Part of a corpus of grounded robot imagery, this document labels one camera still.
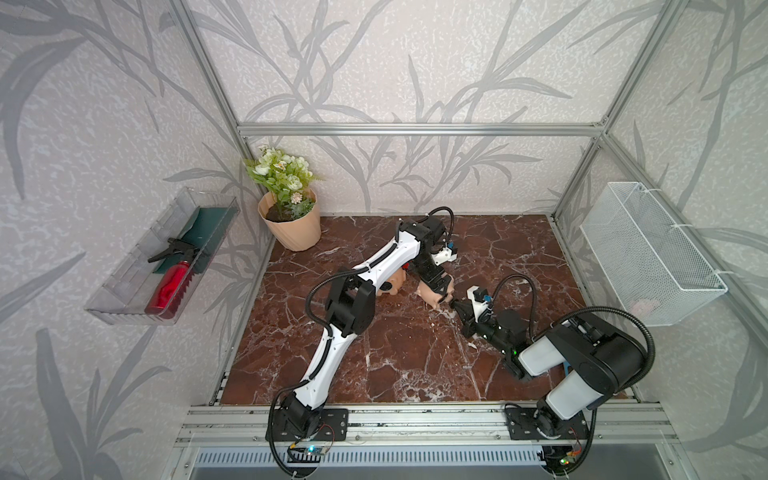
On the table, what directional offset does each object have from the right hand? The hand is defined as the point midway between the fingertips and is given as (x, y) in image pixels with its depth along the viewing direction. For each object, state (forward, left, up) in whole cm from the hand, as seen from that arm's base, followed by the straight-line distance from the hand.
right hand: (455, 301), depth 88 cm
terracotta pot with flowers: (+31, +54, +9) cm, 63 cm away
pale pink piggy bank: (+1, +6, 0) cm, 7 cm away
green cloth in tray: (+4, +64, +25) cm, 69 cm away
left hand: (+7, +5, 0) cm, 9 cm away
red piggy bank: (+10, +14, +5) cm, 18 cm away
